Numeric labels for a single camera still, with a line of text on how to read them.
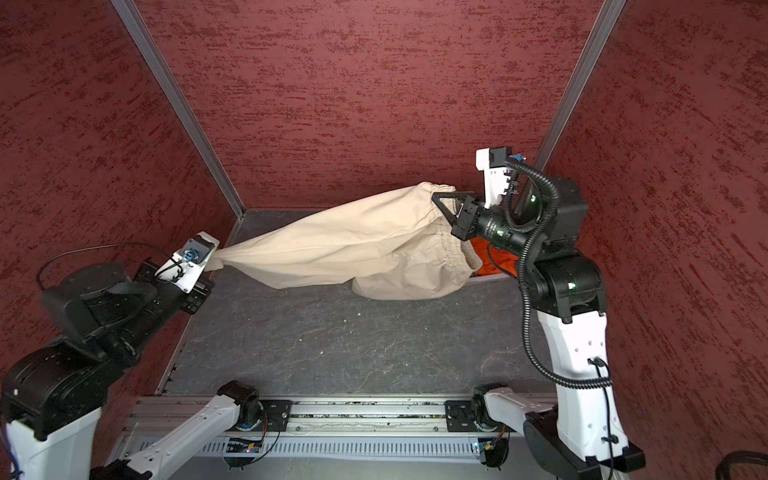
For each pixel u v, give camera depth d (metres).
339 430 0.73
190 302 0.46
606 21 0.72
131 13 0.71
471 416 0.74
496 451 0.70
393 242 0.60
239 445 0.73
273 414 0.74
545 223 0.34
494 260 0.48
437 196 0.51
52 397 0.29
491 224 0.43
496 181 0.43
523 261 0.37
